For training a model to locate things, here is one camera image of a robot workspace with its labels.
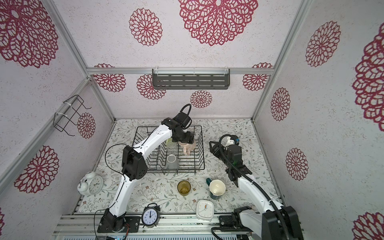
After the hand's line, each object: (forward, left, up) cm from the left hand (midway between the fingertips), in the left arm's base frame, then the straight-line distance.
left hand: (187, 140), depth 93 cm
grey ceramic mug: (-15, +8, 0) cm, 17 cm away
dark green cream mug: (-27, -16, -8) cm, 32 cm away
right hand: (-7, -14, +8) cm, 18 cm away
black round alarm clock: (-40, +18, -8) cm, 45 cm away
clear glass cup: (-3, +10, -2) cm, 11 cm away
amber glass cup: (-26, +2, -10) cm, 28 cm away
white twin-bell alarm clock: (-27, +49, 0) cm, 56 cm away
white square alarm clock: (-38, -9, -8) cm, 39 cm away
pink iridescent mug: (-5, 0, 0) cm, 5 cm away
